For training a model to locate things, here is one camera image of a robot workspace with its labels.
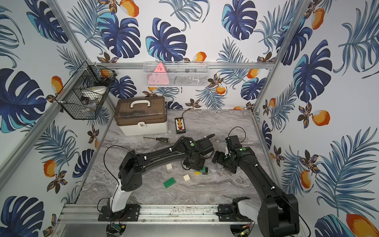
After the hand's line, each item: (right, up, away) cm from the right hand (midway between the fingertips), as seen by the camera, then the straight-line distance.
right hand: (219, 163), depth 83 cm
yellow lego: (-12, -8, +5) cm, 15 cm away
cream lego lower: (-19, -9, +3) cm, 21 cm away
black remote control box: (-24, +21, +27) cm, 42 cm away
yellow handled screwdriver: (-35, +11, +18) cm, 41 cm away
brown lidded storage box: (-44, +27, +6) cm, 52 cm away
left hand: (-12, -1, -3) cm, 12 cm away
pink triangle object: (-36, +51, +7) cm, 62 cm away
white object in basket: (-68, +39, -3) cm, 78 cm away
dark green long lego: (-28, -12, +1) cm, 31 cm away
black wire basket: (-76, +36, -1) cm, 84 cm away
